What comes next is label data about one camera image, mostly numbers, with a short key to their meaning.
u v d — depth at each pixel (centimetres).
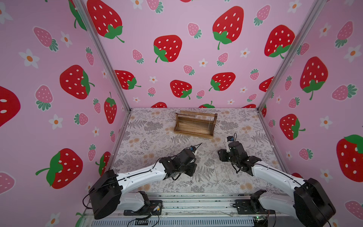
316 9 69
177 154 64
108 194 41
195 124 111
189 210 73
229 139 79
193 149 73
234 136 80
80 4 67
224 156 78
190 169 71
